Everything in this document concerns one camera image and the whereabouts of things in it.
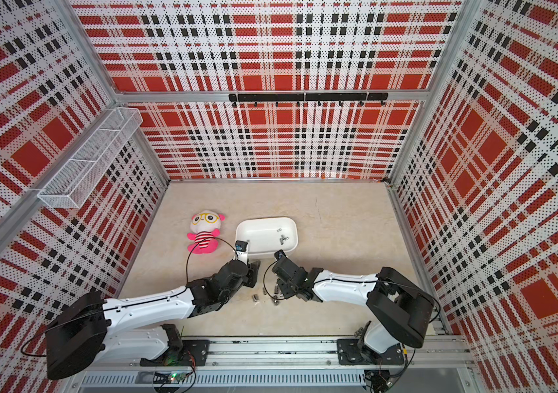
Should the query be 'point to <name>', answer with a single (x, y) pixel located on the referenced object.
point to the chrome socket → (255, 297)
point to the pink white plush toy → (205, 228)
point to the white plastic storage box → (266, 236)
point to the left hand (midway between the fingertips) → (257, 261)
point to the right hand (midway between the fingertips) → (291, 278)
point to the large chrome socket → (275, 301)
